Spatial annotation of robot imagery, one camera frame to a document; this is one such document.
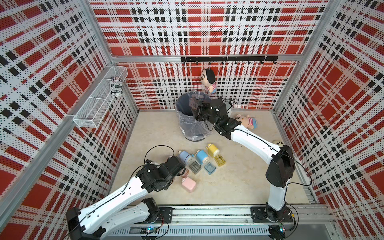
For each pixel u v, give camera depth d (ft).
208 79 2.98
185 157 2.81
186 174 2.85
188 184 2.53
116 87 2.55
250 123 3.43
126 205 1.50
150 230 2.27
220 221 2.40
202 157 2.90
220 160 3.07
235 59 2.93
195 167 2.98
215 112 1.92
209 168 2.98
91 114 2.92
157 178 1.59
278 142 3.19
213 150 2.95
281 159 1.64
